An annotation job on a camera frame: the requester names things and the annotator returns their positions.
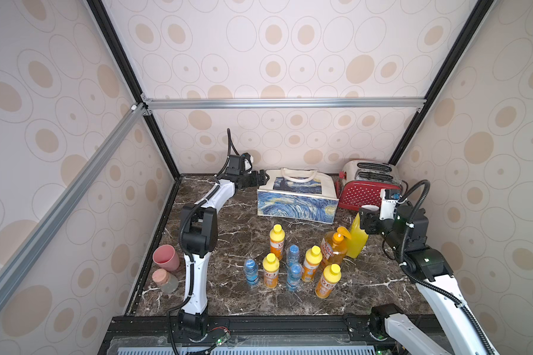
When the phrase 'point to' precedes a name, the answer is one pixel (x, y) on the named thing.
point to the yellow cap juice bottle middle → (313, 258)
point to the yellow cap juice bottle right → (331, 276)
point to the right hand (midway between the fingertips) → (380, 208)
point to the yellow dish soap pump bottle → (357, 238)
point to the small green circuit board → (220, 340)
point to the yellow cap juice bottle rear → (277, 237)
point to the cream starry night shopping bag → (298, 194)
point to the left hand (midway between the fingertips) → (267, 174)
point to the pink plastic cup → (166, 257)
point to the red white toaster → (361, 181)
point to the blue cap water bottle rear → (293, 255)
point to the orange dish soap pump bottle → (334, 246)
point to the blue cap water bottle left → (251, 271)
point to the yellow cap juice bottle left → (271, 265)
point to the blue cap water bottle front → (294, 276)
